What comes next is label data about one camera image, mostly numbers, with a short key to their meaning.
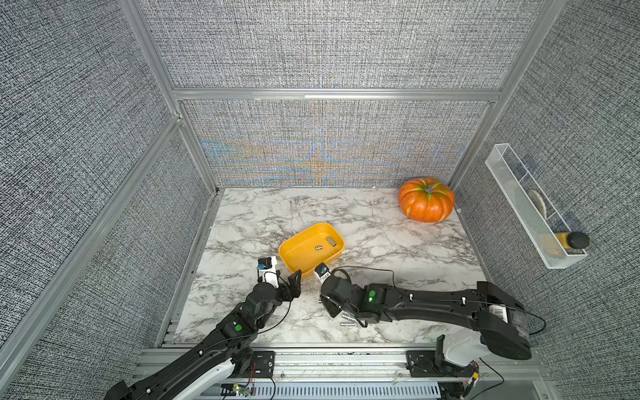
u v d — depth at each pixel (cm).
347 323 81
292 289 71
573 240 61
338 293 59
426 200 100
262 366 73
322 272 69
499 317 45
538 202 70
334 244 100
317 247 98
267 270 68
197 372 51
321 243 100
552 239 66
